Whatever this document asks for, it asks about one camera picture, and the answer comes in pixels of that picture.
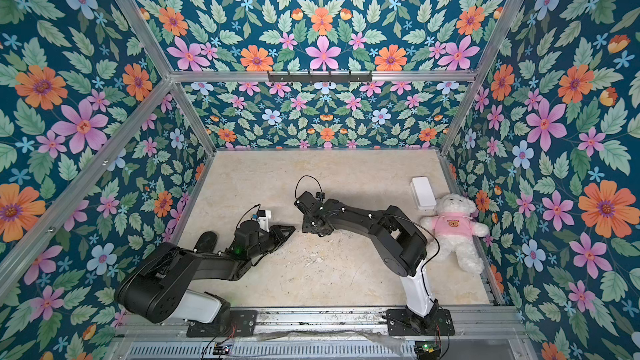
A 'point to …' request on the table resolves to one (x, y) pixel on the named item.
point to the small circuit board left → (224, 350)
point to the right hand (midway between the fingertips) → (311, 227)
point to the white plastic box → (423, 193)
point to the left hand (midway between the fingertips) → (297, 228)
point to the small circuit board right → (427, 349)
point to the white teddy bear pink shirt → (453, 228)
